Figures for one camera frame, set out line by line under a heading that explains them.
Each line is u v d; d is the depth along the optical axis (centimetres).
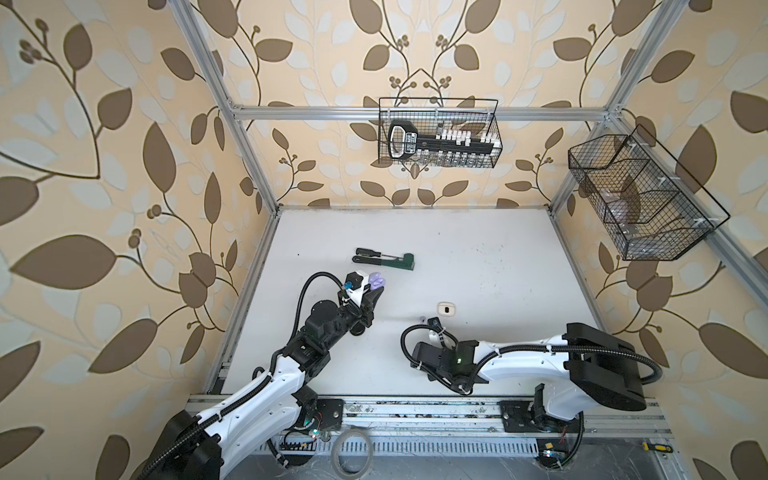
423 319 93
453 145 83
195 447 40
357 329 89
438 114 90
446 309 91
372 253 106
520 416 74
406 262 103
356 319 68
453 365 61
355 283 64
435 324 75
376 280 77
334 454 67
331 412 75
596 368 43
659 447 69
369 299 69
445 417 76
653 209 72
